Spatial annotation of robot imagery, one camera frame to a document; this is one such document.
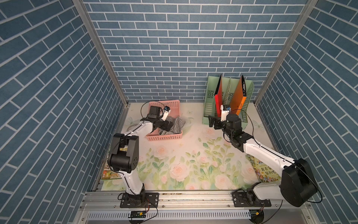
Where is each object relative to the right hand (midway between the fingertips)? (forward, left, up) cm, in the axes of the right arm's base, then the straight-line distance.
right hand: (218, 114), depth 84 cm
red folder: (+9, 0, +4) cm, 10 cm away
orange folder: (+11, -13, +3) cm, 17 cm away
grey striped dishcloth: (+3, +26, -16) cm, 30 cm away
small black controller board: (-51, +41, -25) cm, 70 cm away
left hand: (+2, +32, -12) cm, 35 cm away
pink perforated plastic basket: (+23, +31, -19) cm, 43 cm away
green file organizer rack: (+32, -11, -1) cm, 33 cm away
